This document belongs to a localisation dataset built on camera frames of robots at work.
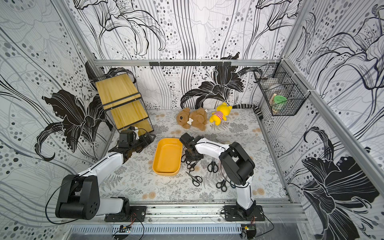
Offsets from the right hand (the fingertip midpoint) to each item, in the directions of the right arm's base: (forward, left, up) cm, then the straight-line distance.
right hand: (193, 156), depth 94 cm
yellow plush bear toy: (+33, -21, +6) cm, 39 cm away
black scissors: (-5, +1, 0) cm, 5 cm away
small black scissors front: (-18, -16, 0) cm, 24 cm away
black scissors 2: (-15, -2, 0) cm, 15 cm away
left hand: (+5, +24, +11) cm, 27 cm away
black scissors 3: (-7, -12, +1) cm, 14 cm away
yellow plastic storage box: (+1, +17, 0) cm, 17 cm away
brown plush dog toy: (+23, -2, +10) cm, 25 cm away
